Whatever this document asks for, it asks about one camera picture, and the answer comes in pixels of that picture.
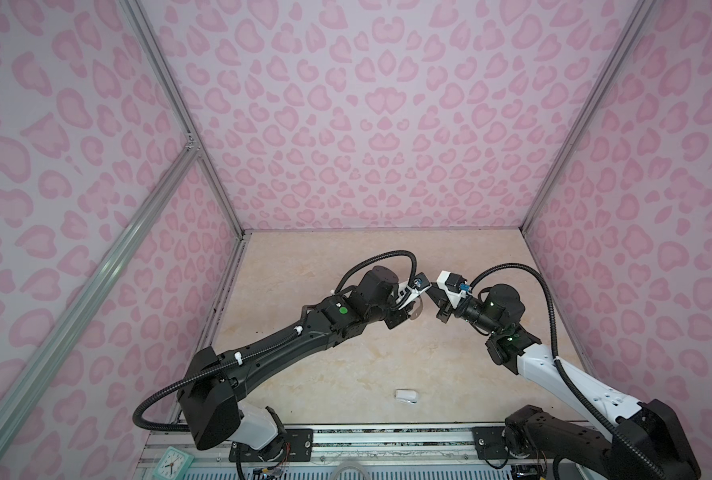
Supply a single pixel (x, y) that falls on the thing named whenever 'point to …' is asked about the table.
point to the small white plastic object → (408, 396)
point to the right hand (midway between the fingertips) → (423, 281)
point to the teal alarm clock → (173, 463)
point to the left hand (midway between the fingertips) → (411, 290)
